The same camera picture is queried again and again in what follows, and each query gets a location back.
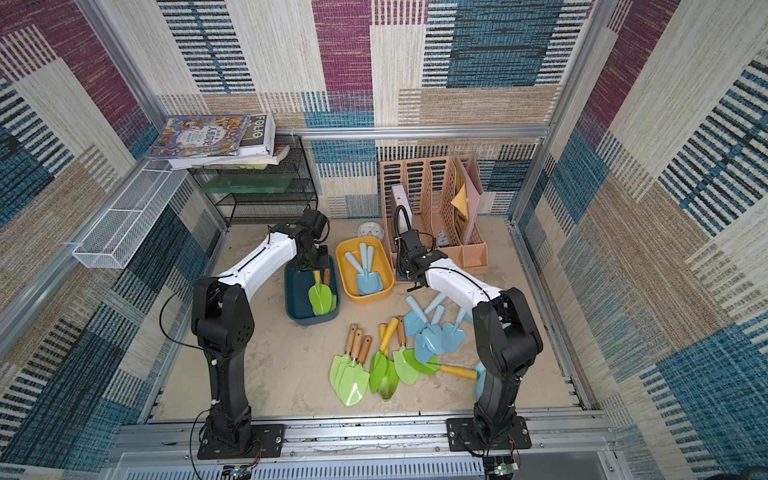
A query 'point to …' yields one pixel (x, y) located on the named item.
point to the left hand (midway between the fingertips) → (320, 263)
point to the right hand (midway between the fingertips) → (406, 266)
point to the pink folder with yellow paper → (467, 199)
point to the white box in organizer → (401, 197)
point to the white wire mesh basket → (111, 242)
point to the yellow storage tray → (348, 272)
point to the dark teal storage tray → (297, 284)
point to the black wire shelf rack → (242, 195)
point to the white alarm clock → (370, 228)
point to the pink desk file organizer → (436, 197)
